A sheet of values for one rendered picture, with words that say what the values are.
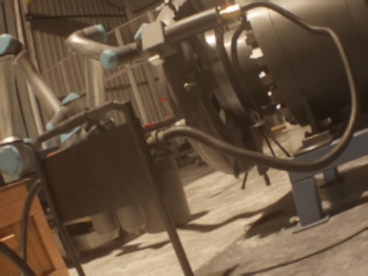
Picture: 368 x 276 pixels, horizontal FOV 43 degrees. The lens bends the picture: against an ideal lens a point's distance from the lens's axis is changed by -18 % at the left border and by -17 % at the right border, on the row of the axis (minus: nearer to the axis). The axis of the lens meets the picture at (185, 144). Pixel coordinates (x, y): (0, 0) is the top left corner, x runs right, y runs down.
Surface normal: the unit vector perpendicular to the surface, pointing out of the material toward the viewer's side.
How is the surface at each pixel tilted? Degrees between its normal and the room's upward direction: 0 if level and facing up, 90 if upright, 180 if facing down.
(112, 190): 90
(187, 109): 105
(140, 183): 90
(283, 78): 110
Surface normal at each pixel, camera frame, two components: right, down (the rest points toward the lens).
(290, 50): -0.35, 0.18
